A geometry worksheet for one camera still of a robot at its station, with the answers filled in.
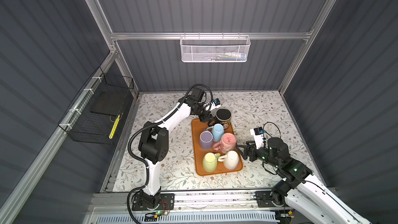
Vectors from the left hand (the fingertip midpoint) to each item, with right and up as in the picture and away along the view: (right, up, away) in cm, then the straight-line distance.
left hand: (210, 114), depth 92 cm
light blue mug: (+4, -9, -3) cm, 10 cm away
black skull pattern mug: (+8, -1, +2) cm, 8 cm away
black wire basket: (-56, 0, -20) cm, 60 cm away
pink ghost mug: (+9, -15, -10) cm, 20 cm away
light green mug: (-1, -23, -15) cm, 28 cm away
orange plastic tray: (-8, -9, +7) cm, 14 cm away
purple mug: (-3, -14, -7) cm, 16 cm away
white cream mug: (+9, -23, -15) cm, 29 cm away
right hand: (+15, -15, -17) cm, 27 cm away
